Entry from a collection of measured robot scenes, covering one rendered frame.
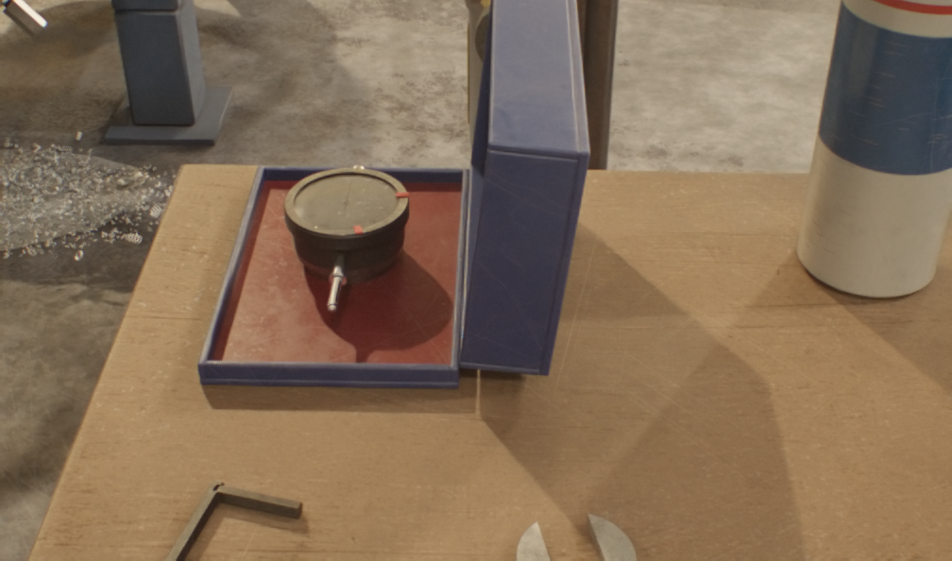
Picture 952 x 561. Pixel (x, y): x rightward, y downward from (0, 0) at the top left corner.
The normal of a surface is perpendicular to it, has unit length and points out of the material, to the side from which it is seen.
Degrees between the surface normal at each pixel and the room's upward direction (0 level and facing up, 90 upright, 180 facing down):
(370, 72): 0
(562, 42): 6
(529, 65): 6
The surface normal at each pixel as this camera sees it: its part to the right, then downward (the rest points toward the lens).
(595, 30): -0.29, 0.56
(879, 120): -0.51, 0.51
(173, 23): -0.03, 0.58
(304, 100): 0.00, -0.81
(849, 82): -0.87, 0.29
